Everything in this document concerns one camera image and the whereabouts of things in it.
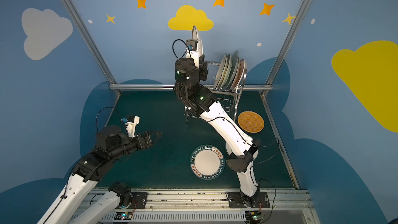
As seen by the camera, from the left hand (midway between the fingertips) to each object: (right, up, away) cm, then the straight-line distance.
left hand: (158, 135), depth 67 cm
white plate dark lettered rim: (+22, -19, +20) cm, 36 cm away
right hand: (+20, +32, -7) cm, 38 cm away
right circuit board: (+43, -39, +5) cm, 58 cm away
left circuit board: (-17, -38, +4) cm, 42 cm away
